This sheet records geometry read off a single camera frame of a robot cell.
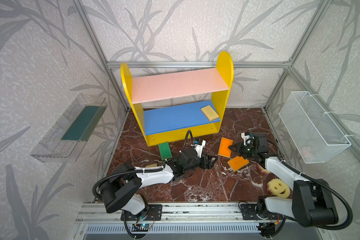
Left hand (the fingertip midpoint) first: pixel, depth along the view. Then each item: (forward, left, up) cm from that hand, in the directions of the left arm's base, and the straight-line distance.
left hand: (215, 153), depth 79 cm
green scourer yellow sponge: (+9, +29, -15) cm, 34 cm away
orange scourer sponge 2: (0, -16, -13) cm, 20 cm away
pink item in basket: (-2, -44, +7) cm, 45 cm away
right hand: (+9, -10, -4) cm, 14 cm away
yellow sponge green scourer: (-2, +35, -12) cm, 38 cm away
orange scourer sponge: (+5, -7, -5) cm, 10 cm away
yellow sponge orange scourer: (+28, 0, 0) cm, 28 cm away
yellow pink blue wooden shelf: (+51, +28, -18) cm, 60 cm away
